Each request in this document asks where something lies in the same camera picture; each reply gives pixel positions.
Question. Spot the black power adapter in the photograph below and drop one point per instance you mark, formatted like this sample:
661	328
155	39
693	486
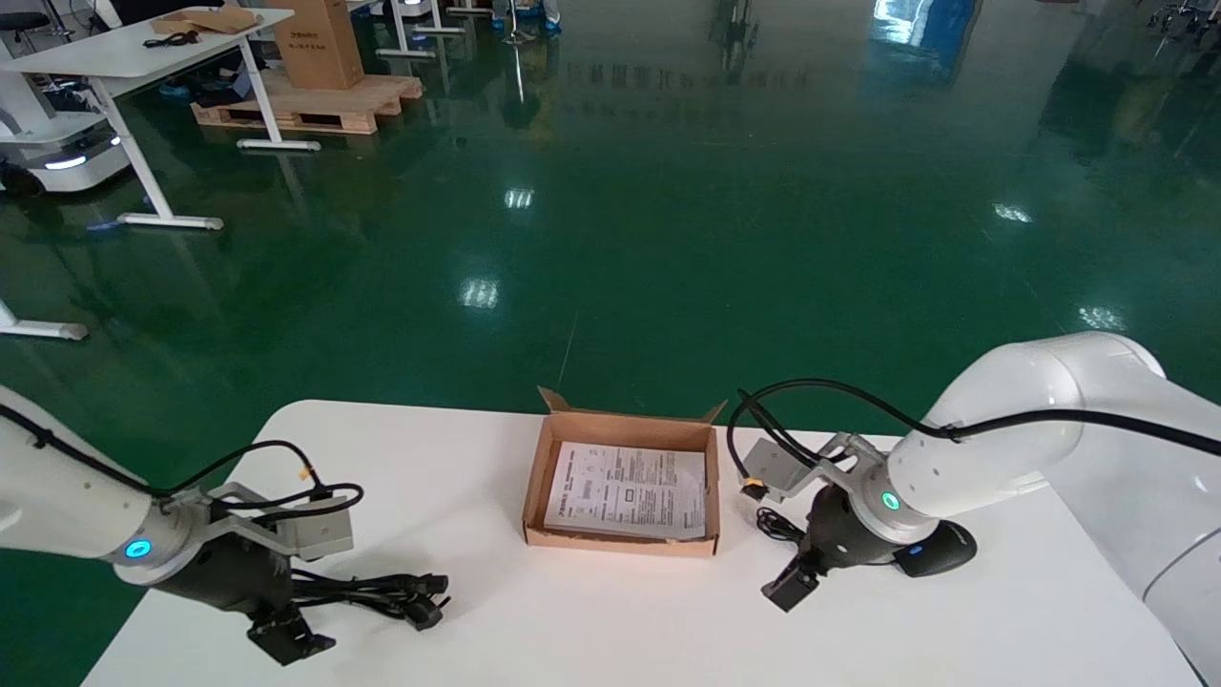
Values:
940	551

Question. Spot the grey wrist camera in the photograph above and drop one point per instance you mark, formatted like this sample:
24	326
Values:
773	468
320	530

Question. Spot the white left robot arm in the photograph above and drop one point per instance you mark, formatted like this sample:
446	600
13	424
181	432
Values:
57	506

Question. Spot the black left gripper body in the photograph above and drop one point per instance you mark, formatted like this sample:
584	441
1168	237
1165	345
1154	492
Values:
229	577

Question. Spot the black office chair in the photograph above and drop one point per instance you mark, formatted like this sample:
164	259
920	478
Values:
24	21

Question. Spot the brown cardboard storage box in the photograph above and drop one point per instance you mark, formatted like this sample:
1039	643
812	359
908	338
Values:
536	496

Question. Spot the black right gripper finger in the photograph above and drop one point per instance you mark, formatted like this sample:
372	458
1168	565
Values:
790	587

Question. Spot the flat brown cardboard piece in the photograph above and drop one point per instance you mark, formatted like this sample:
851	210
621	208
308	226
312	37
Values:
210	19

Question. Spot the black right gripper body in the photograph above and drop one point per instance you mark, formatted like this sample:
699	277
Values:
839	534

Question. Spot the white table foot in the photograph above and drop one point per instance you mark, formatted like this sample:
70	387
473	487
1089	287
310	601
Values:
48	330

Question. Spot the blue shoe cover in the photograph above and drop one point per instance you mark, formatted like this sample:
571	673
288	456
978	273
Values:
502	21
551	23

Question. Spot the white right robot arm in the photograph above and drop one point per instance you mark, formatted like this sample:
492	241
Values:
1049	420

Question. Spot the white desk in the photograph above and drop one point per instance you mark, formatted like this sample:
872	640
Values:
114	57

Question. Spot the white table leg frame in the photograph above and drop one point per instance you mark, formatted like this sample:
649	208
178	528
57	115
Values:
401	38

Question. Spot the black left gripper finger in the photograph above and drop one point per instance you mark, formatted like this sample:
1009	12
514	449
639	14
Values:
286	637

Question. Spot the wooden pallet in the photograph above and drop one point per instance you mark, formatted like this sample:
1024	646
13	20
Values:
324	105

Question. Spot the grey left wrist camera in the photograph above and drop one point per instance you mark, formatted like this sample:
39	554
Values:
320	530

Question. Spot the white printed instruction sheet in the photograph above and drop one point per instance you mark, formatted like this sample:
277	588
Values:
620	496

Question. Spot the tall brown cardboard carton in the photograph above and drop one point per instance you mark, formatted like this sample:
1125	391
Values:
320	48

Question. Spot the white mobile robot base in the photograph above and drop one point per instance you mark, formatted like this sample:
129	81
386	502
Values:
57	162

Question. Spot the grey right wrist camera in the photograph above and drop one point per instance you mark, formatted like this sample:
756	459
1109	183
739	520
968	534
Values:
773	468

